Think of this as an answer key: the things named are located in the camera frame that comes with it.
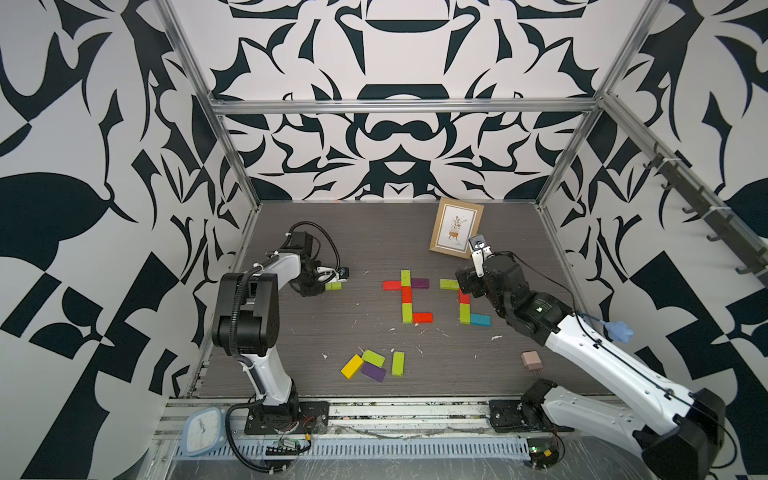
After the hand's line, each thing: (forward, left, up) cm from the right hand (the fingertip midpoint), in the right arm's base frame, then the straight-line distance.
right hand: (477, 256), depth 77 cm
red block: (+4, +21, -21) cm, 31 cm away
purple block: (+4, +13, -21) cm, 25 cm away
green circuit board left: (-38, +47, -19) cm, 64 cm away
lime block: (+4, +40, -21) cm, 45 cm away
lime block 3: (-5, 0, -22) cm, 23 cm away
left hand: (+8, +47, -21) cm, 52 cm away
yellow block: (-20, +32, -21) cm, 43 cm away
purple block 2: (-22, +27, -22) cm, 41 cm away
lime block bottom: (-5, +17, -22) cm, 28 cm away
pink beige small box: (-20, -15, -21) cm, 32 cm away
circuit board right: (-39, -13, -24) cm, 48 cm away
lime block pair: (-18, +27, -22) cm, 39 cm away
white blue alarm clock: (-35, +66, -18) cm, 77 cm away
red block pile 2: (-6, +12, -23) cm, 27 cm away
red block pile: (+1, +17, -22) cm, 28 cm away
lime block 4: (-20, +20, -21) cm, 35 cm away
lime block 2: (+7, +17, -22) cm, 29 cm away
